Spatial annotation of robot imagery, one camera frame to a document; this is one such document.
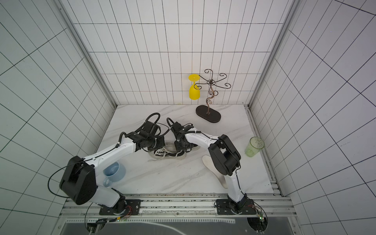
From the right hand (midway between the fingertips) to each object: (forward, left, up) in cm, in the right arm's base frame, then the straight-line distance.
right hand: (183, 144), depth 95 cm
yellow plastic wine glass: (+29, -6, +21) cm, 37 cm away
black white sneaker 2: (-5, -8, +7) cm, 12 cm away
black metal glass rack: (+31, -13, -1) cm, 33 cm away
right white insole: (-19, -23, -2) cm, 30 cm away
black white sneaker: (-8, +7, +6) cm, 12 cm away
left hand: (-6, +11, +8) cm, 15 cm away
